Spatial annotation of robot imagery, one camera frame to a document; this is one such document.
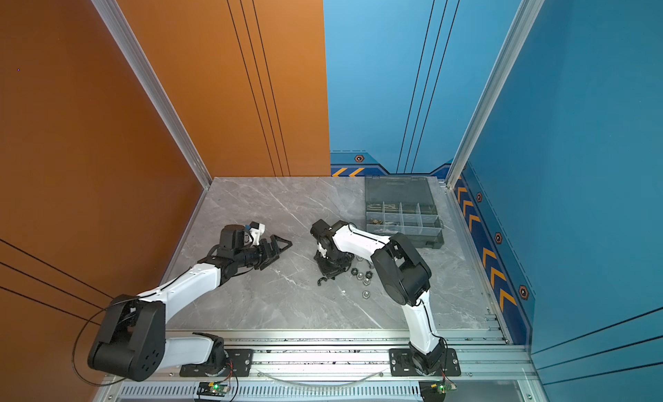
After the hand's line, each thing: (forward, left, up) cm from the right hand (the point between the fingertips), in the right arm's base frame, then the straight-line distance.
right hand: (330, 275), depth 91 cm
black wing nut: (-2, +3, +1) cm, 4 cm away
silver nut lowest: (-7, -12, 0) cm, 14 cm away
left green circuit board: (-33, +32, -1) cm, 46 cm away
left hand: (+5, +14, +11) cm, 19 cm away
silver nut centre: (-1, -11, +1) cm, 11 cm away
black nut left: (+1, -9, +1) cm, 9 cm away
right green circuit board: (-32, -32, 0) cm, 46 cm away
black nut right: (0, -14, 0) cm, 14 cm away
